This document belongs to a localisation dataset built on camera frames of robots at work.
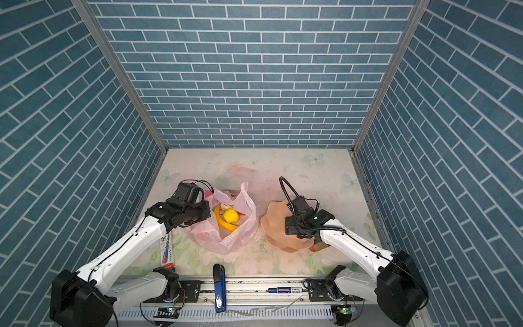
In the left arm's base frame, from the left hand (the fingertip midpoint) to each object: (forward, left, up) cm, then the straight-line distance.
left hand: (212, 210), depth 82 cm
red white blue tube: (-13, +18, -12) cm, 25 cm away
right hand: (-4, -32, -4) cm, 33 cm away
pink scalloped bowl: (-2, -26, -11) cm, 28 cm away
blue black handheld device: (-26, -6, -8) cm, 28 cm away
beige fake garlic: (+4, -4, -3) cm, 6 cm away
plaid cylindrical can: (-12, -44, -9) cm, 46 cm away
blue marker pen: (-27, -29, -11) cm, 41 cm away
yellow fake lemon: (+1, -7, -7) cm, 10 cm away
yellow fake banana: (-2, -5, -10) cm, 11 cm away
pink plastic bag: (-9, -1, -2) cm, 10 cm away
